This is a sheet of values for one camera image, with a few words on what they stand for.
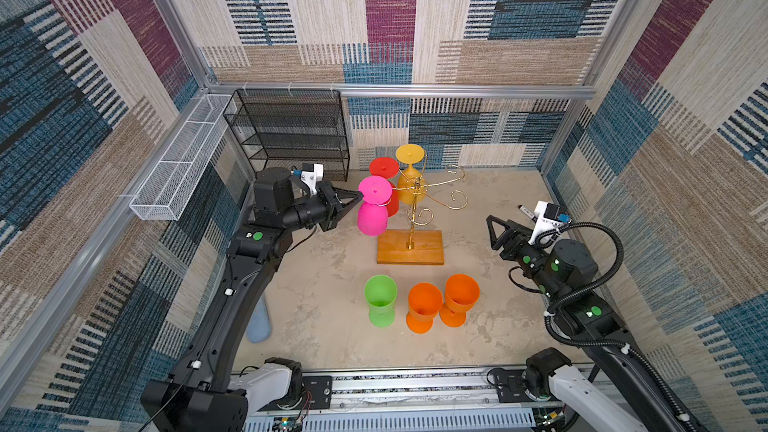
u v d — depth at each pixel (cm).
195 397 36
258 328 83
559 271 51
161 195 70
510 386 73
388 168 75
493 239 64
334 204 57
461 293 80
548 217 59
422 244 98
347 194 65
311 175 64
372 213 73
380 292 81
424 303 78
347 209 62
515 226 65
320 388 74
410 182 81
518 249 61
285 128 108
